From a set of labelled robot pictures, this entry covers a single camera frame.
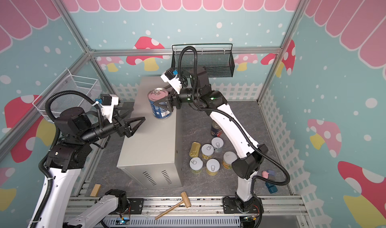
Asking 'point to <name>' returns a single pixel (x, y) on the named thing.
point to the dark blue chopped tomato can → (216, 129)
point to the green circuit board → (122, 221)
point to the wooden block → (95, 190)
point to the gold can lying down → (194, 150)
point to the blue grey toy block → (271, 172)
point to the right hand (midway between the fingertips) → (159, 96)
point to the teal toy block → (271, 188)
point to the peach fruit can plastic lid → (228, 157)
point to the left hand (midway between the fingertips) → (138, 117)
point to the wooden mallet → (185, 199)
